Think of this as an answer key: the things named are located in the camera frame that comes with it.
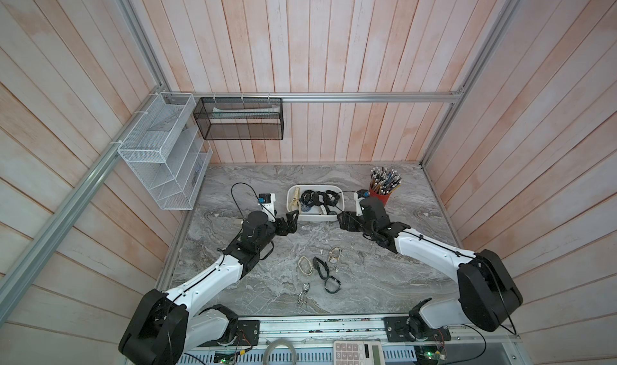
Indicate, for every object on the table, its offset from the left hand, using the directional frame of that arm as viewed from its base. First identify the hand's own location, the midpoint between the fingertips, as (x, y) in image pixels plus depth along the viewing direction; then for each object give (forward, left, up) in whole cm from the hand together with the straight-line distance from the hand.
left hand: (288, 214), depth 83 cm
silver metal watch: (-20, -7, -15) cm, 26 cm away
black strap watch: (-14, -12, -16) cm, 24 cm away
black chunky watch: (+17, -8, -13) cm, 22 cm away
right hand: (+3, -21, -6) cm, 22 cm away
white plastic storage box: (+10, -11, -15) cm, 21 cm away
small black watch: (-18, -17, -13) cm, 28 cm away
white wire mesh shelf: (+14, +40, +19) cm, 47 cm away
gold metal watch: (-8, -17, -16) cm, 25 cm away
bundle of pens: (+14, -36, +2) cm, 39 cm away
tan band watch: (-13, -8, -15) cm, 21 cm away
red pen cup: (+12, -38, -6) cm, 41 cm away
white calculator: (-39, -22, -14) cm, 47 cm away
